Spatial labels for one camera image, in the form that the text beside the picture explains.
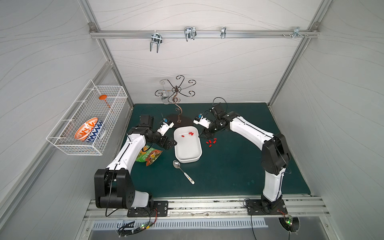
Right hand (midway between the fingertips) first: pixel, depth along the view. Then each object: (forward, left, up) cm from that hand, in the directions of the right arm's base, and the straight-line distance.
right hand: (201, 131), depth 88 cm
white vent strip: (-45, +11, -13) cm, 48 cm away
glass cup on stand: (+21, +24, +10) cm, 34 cm away
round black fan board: (-42, -45, -16) cm, 64 cm away
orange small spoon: (+6, +53, +21) cm, 57 cm away
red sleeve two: (+3, -9, -12) cm, 15 cm away
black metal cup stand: (+16, +17, +12) cm, 27 cm away
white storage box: (-5, +8, -13) cm, 16 cm away
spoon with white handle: (-16, +14, -12) cm, 25 cm away
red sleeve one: (0, -4, -13) cm, 13 cm away
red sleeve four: (+6, +7, -12) cm, 15 cm away
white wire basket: (-2, +55, +22) cm, 60 cm away
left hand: (-7, +18, +2) cm, 19 cm away
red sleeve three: (+1, -6, -13) cm, 14 cm away
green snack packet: (-13, +31, -8) cm, 35 cm away
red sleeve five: (-2, -6, -13) cm, 14 cm away
